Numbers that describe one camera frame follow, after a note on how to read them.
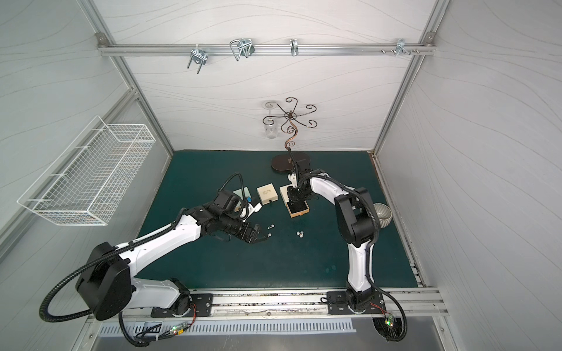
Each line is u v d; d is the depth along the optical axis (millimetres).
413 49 787
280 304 750
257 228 704
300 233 907
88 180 689
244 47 766
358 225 529
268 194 1004
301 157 1188
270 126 1036
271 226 928
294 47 783
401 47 766
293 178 916
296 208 952
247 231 690
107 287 404
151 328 717
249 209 730
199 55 784
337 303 733
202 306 734
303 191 839
